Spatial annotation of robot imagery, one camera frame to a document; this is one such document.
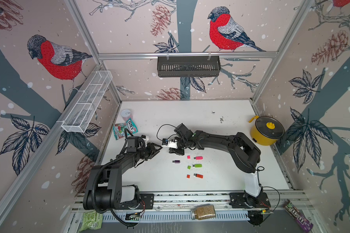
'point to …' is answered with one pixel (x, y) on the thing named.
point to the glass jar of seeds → (202, 212)
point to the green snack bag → (91, 220)
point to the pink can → (126, 114)
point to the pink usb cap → (188, 157)
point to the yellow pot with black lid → (266, 130)
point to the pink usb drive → (198, 158)
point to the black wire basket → (188, 66)
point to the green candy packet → (118, 129)
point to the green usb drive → (197, 165)
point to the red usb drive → (198, 175)
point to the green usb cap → (189, 167)
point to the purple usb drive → (176, 161)
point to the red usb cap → (188, 176)
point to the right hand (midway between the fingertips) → (171, 147)
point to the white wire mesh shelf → (86, 101)
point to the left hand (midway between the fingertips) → (162, 146)
